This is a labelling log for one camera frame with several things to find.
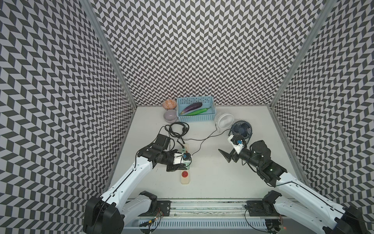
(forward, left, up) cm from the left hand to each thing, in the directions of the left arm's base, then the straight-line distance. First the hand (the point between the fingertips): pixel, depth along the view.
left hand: (182, 162), depth 77 cm
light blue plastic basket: (+56, -17, -9) cm, 59 cm away
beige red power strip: (-3, -1, -10) cm, 10 cm away
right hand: (+7, -23, +7) cm, 25 cm away
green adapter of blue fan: (-2, -3, +3) cm, 4 cm away
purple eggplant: (+48, -6, -6) cm, 49 cm away
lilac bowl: (+39, +12, -7) cm, 41 cm away
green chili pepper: (+43, -10, -7) cm, 45 cm away
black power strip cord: (+30, +6, -12) cm, 33 cm away
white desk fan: (+30, -26, -1) cm, 39 cm away
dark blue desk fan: (+24, -37, -2) cm, 44 cm away
